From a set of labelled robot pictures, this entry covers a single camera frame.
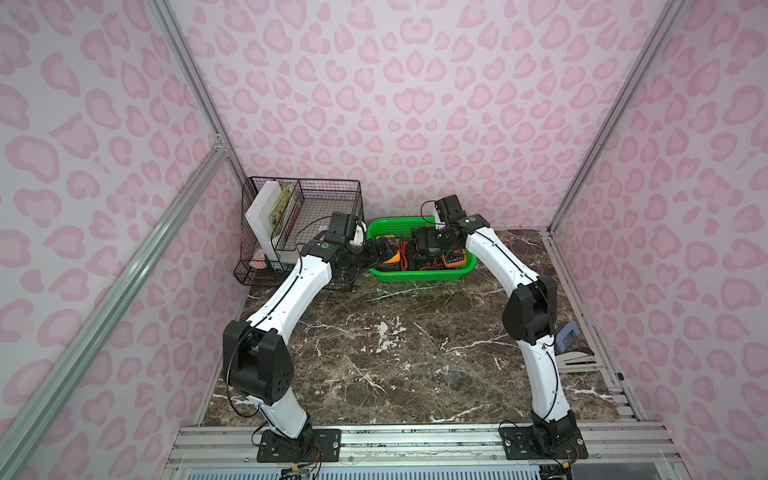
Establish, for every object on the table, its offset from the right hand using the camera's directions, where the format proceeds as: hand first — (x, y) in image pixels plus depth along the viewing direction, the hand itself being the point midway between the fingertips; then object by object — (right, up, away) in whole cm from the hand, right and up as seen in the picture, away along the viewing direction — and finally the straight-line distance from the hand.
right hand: (428, 238), depth 97 cm
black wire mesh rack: (-49, +8, +2) cm, 49 cm away
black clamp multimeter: (-1, -4, +3) cm, 5 cm away
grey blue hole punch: (+40, -30, -9) cm, 50 cm away
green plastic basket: (-8, +5, +16) cm, 18 cm away
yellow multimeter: (-11, -3, +1) cm, 11 cm away
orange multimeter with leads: (+9, -7, +1) cm, 11 cm away
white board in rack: (-51, +7, -8) cm, 52 cm away
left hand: (-13, -5, -14) cm, 20 cm away
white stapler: (+41, -36, -12) cm, 56 cm away
